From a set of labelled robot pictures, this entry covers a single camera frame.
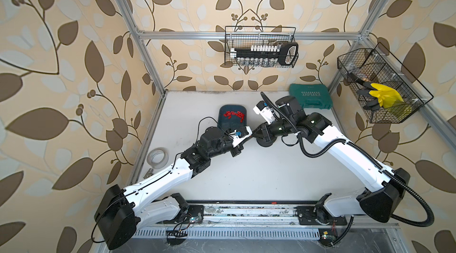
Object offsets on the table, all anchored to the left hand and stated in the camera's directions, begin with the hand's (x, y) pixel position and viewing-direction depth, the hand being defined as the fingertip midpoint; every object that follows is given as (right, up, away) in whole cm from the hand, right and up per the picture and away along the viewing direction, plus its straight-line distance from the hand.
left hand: (247, 131), depth 71 cm
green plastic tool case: (+44, +18, +41) cm, 63 cm away
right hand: (+2, -1, 0) cm, 2 cm away
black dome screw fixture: (+12, -9, +25) cm, 29 cm away
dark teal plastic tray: (-7, +5, +38) cm, 38 cm away
